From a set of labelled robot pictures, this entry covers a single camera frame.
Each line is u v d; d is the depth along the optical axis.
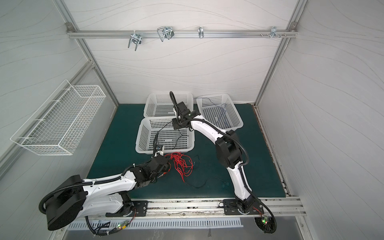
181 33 0.78
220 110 1.17
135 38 0.79
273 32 0.76
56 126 0.67
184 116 0.70
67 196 0.46
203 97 1.13
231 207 0.73
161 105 1.19
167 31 0.76
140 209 0.74
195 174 0.86
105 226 0.71
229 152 0.54
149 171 0.64
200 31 0.78
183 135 1.01
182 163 0.84
